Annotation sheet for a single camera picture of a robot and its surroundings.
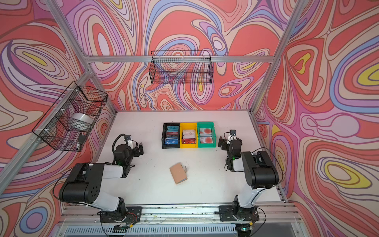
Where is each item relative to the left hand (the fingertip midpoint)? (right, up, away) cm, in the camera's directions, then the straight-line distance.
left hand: (135, 142), depth 94 cm
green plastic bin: (+47, +4, +9) cm, 48 cm away
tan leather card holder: (+29, -18, -7) cm, 34 cm away
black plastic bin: (+22, +2, +8) cm, 23 cm away
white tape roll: (-18, +13, -24) cm, 32 cm away
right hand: (+61, +2, +3) cm, 61 cm away
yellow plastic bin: (+34, +4, +10) cm, 36 cm away
